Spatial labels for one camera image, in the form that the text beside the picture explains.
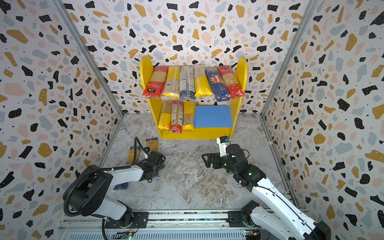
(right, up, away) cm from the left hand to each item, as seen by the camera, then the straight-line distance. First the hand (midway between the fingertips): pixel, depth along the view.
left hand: (156, 161), depth 93 cm
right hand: (+31, +8, -20) cm, 38 cm away
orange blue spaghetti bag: (-5, +10, +7) cm, 14 cm away
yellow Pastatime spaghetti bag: (+20, +32, +7) cm, 39 cm away
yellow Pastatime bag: (+5, +26, +3) cm, 27 cm away
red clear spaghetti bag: (+13, +28, +3) cm, 31 cm away
